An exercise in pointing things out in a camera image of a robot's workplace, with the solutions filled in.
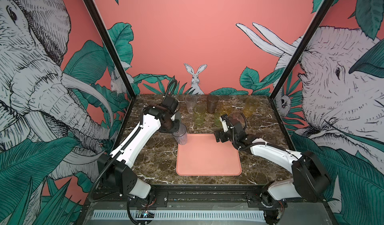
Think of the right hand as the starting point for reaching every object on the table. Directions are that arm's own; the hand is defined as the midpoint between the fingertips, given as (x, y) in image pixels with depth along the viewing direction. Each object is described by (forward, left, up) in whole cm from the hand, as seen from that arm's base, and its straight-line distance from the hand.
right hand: (218, 128), depth 87 cm
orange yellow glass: (+30, -11, -16) cm, 35 cm away
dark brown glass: (+21, +2, -1) cm, 21 cm away
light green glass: (+22, +11, -12) cm, 28 cm away
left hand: (-5, +25, +8) cm, 27 cm away
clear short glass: (+33, +18, -11) cm, 39 cm away
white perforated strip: (-42, +22, -12) cm, 49 cm away
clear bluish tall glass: (-8, +21, +5) cm, 23 cm away
